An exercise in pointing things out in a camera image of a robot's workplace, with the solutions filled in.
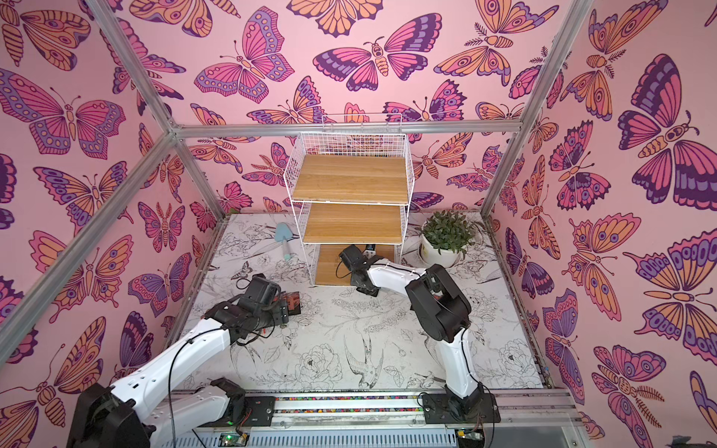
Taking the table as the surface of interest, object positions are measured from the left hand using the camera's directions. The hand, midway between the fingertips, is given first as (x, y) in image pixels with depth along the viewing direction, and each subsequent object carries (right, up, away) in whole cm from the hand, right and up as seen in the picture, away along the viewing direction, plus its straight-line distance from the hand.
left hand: (279, 309), depth 85 cm
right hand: (+24, +6, +14) cm, 28 cm away
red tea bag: (+2, +1, +9) cm, 9 cm away
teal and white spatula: (-8, +24, +29) cm, 38 cm away
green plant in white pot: (+52, +22, +3) cm, 56 cm away
